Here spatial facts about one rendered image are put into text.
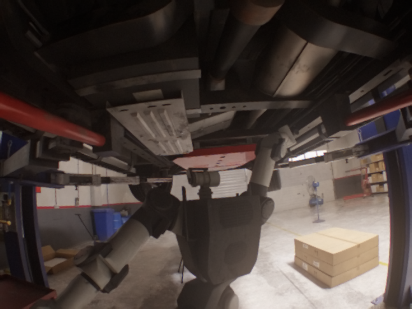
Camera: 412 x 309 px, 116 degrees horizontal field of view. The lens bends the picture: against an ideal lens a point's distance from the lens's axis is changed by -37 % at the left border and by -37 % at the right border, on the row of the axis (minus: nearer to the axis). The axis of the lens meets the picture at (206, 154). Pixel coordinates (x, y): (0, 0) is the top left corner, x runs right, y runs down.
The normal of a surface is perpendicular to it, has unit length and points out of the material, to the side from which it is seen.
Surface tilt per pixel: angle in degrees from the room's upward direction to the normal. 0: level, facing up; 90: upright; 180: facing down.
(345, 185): 90
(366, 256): 89
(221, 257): 104
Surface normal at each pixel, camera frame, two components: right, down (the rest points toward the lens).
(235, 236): 0.44, 0.02
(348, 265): 0.02, -0.20
